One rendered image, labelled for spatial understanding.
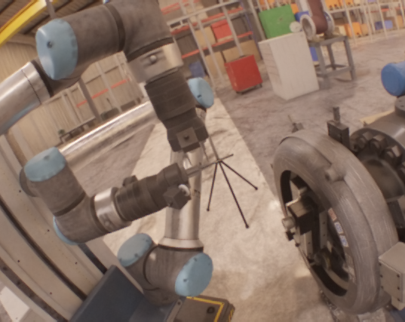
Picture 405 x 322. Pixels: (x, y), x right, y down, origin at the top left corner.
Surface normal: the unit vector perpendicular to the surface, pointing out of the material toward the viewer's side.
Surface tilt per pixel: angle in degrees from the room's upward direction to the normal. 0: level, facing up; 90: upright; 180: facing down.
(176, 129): 87
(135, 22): 105
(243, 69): 90
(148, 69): 91
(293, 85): 90
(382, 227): 51
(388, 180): 31
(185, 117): 98
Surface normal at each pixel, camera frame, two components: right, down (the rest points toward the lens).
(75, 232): 0.11, 0.37
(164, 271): -0.57, -0.21
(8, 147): 0.85, -0.12
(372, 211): -0.18, -0.33
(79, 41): 0.72, 0.39
